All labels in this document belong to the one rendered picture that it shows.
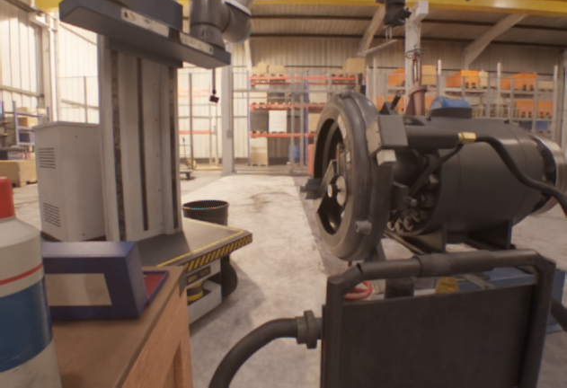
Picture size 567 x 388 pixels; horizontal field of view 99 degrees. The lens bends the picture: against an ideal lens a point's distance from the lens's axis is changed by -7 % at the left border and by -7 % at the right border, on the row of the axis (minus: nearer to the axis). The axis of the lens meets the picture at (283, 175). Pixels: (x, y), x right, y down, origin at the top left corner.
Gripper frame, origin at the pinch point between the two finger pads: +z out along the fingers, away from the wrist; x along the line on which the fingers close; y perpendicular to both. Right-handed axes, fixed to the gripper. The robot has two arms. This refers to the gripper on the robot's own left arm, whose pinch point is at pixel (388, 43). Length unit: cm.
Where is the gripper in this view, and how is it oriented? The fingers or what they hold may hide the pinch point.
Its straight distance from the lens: 118.8
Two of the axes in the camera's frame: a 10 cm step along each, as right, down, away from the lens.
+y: 3.7, 1.6, -9.2
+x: 9.3, -0.5, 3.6
